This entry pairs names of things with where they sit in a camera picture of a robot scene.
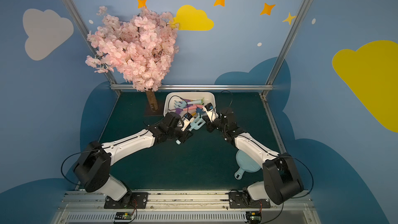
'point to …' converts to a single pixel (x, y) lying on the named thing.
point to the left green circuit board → (124, 215)
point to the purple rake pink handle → (178, 110)
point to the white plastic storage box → (209, 97)
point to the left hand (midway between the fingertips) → (192, 130)
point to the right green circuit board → (254, 217)
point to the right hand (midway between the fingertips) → (205, 115)
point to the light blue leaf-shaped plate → (246, 164)
